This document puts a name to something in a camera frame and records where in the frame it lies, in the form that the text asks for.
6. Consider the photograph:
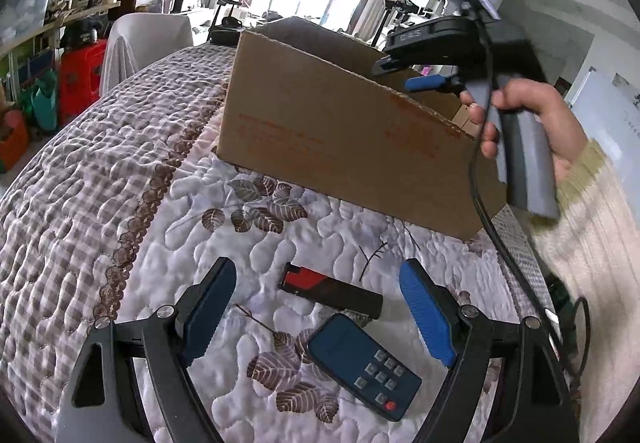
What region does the teal shopping bag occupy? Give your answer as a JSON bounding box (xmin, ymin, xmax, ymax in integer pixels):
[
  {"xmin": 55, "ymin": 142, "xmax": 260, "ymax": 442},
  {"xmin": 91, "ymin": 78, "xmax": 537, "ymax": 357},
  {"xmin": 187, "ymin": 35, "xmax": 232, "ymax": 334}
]
[{"xmin": 31, "ymin": 73, "xmax": 60, "ymax": 131}]

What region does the black tripod stand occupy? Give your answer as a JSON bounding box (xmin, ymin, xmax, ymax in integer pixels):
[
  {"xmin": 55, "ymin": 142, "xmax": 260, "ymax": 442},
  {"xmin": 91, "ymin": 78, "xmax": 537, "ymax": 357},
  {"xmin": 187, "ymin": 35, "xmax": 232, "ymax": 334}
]
[
  {"xmin": 207, "ymin": 0, "xmax": 246, "ymax": 44},
  {"xmin": 372, "ymin": 0, "xmax": 416, "ymax": 46}
]

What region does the person's right forearm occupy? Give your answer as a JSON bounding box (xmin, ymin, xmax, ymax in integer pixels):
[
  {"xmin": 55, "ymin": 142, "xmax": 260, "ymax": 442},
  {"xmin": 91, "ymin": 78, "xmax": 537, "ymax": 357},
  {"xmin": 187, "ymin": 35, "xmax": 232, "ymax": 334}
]
[{"xmin": 530, "ymin": 138, "xmax": 640, "ymax": 443}]

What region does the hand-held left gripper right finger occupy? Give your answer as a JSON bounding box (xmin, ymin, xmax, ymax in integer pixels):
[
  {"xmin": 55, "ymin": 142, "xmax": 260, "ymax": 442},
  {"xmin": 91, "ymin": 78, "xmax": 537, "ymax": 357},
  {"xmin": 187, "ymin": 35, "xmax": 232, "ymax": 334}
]
[{"xmin": 398, "ymin": 258, "xmax": 581, "ymax": 443}]

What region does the orange plastic box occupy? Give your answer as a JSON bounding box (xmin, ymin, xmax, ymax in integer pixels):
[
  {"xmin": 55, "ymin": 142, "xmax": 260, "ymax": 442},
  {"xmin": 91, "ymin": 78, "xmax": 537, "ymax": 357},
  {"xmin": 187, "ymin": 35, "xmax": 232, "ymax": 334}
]
[{"xmin": 0, "ymin": 110, "xmax": 30, "ymax": 171}]

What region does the blue remote control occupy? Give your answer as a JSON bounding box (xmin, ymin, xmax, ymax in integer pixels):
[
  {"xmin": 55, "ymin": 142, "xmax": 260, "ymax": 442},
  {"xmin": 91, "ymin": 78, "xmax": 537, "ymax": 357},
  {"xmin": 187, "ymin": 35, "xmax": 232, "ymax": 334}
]
[{"xmin": 306, "ymin": 313, "xmax": 423, "ymax": 423}]

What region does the brown cardboard box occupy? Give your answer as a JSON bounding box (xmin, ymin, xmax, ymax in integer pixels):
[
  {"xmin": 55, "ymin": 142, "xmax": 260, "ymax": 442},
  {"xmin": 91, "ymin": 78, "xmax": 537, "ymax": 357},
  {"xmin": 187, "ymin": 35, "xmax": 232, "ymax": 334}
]
[{"xmin": 216, "ymin": 16, "xmax": 508, "ymax": 241}]

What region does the black cable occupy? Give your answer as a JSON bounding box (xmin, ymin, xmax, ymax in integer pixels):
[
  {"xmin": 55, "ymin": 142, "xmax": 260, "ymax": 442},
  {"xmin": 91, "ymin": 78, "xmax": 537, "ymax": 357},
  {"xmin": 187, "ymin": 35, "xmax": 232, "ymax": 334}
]
[{"xmin": 467, "ymin": 6, "xmax": 593, "ymax": 374}]

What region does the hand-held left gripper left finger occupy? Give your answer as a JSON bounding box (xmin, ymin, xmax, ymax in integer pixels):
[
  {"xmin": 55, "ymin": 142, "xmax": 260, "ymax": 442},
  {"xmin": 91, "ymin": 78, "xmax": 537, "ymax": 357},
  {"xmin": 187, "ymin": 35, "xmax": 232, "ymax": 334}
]
[{"xmin": 54, "ymin": 257, "xmax": 237, "ymax": 443}]

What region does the black bag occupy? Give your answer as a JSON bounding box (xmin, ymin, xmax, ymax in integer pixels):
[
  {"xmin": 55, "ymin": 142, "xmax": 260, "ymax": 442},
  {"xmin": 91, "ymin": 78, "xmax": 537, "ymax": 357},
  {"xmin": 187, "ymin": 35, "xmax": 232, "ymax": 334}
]
[{"xmin": 67, "ymin": 18, "xmax": 108, "ymax": 49}]

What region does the chair under white cloth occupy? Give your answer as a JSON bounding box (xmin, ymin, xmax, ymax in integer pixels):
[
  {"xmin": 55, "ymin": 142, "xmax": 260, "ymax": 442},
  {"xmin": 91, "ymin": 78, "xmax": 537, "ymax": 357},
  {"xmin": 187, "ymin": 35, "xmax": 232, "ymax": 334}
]
[{"xmin": 99, "ymin": 12, "xmax": 195, "ymax": 96}]

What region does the whiteboard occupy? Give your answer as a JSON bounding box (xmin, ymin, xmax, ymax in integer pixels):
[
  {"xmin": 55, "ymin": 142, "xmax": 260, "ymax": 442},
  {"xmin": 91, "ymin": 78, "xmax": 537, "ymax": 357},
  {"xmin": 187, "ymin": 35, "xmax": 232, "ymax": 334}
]
[{"xmin": 570, "ymin": 67, "xmax": 640, "ymax": 174}]

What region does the red plastic stool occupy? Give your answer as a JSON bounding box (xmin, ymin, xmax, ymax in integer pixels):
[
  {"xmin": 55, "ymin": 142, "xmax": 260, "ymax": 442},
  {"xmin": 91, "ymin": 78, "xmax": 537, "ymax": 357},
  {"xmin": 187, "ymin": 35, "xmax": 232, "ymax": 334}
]
[{"xmin": 58, "ymin": 39, "xmax": 108, "ymax": 126}]

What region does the black and red lighter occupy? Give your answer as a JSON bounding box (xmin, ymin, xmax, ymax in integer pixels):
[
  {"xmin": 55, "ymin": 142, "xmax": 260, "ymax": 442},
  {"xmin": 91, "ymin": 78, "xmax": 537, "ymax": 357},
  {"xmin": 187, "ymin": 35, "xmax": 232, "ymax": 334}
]
[{"xmin": 276, "ymin": 262, "xmax": 384, "ymax": 321}]

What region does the person's right hand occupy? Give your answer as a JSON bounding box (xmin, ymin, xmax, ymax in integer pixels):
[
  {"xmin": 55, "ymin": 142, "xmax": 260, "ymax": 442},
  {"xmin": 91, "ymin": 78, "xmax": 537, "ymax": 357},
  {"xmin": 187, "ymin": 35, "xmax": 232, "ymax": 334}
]
[{"xmin": 459, "ymin": 77, "xmax": 588, "ymax": 184}]

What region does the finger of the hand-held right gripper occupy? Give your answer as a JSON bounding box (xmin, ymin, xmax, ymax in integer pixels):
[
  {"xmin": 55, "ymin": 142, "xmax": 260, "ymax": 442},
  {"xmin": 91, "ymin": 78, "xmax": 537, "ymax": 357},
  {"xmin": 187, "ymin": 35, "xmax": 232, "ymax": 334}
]
[
  {"xmin": 404, "ymin": 73, "xmax": 466, "ymax": 94},
  {"xmin": 371, "ymin": 54, "xmax": 418, "ymax": 76}
]

